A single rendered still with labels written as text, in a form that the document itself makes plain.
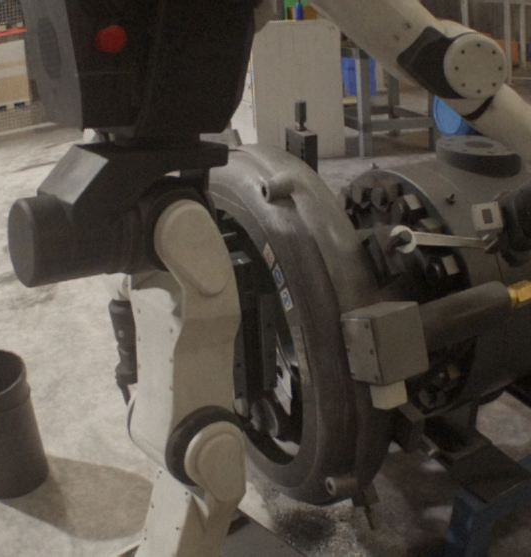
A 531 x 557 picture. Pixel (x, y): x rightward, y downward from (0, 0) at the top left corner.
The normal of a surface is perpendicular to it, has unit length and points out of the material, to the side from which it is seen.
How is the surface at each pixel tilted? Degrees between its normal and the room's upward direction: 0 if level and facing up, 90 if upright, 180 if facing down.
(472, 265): 57
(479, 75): 97
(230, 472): 90
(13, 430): 93
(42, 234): 68
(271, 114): 90
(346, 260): 48
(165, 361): 79
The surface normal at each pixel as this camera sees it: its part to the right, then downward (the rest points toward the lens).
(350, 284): 0.30, -0.29
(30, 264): -0.73, 0.15
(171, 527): -0.68, -0.14
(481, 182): 0.11, -0.74
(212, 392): 0.68, 0.25
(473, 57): 0.11, 0.49
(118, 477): -0.05, -0.92
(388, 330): 0.38, -0.06
